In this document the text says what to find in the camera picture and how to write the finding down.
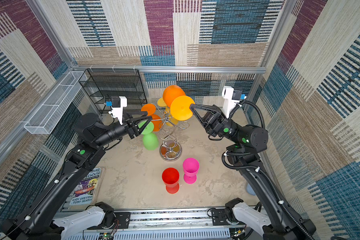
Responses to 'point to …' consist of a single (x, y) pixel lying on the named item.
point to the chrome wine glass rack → (170, 150)
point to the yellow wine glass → (171, 121)
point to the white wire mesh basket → (44, 119)
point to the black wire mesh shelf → (104, 84)
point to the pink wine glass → (190, 166)
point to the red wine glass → (170, 177)
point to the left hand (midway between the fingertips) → (149, 114)
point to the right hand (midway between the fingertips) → (189, 111)
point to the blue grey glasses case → (250, 190)
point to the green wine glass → (150, 139)
